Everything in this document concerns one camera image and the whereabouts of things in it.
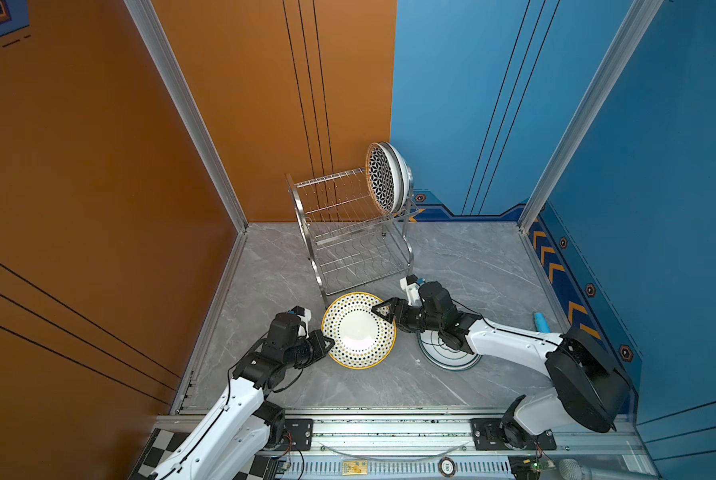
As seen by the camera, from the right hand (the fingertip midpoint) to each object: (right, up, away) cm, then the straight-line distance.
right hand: (375, 315), depth 81 cm
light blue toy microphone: (+52, -5, +10) cm, 53 cm away
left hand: (-11, -6, -1) cm, 12 cm away
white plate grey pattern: (+18, -11, +2) cm, 22 cm away
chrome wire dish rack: (-9, +21, +28) cm, 36 cm away
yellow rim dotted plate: (-4, -6, 0) cm, 7 cm away
